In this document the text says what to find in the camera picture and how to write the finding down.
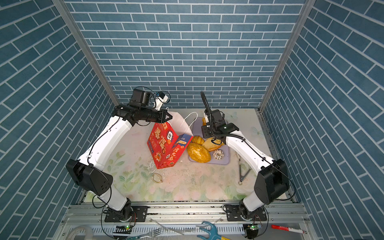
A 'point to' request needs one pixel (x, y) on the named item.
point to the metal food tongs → (242, 177)
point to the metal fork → (156, 232)
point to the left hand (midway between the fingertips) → (172, 116)
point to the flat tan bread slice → (211, 144)
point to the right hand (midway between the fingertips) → (204, 127)
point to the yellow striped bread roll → (198, 139)
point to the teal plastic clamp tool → (214, 235)
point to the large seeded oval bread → (198, 153)
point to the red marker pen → (288, 229)
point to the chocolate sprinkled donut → (218, 154)
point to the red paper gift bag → (167, 141)
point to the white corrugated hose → (87, 230)
